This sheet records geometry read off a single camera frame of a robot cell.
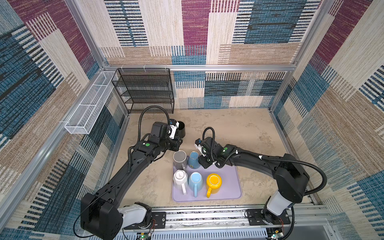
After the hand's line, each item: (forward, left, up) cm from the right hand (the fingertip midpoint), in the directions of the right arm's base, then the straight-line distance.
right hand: (203, 161), depth 85 cm
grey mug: (-1, +13, +5) cm, 14 cm away
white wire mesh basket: (+9, +57, +27) cm, 63 cm away
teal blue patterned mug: (-1, +5, +3) cm, 6 cm away
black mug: (+23, +13, 0) cm, 26 cm away
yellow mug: (-12, -5, +2) cm, 13 cm away
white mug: (-11, +12, +3) cm, 17 cm away
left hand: (+7, +11, +14) cm, 19 cm away
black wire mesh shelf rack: (+52, +39, +10) cm, 66 cm away
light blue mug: (-13, +5, +3) cm, 14 cm away
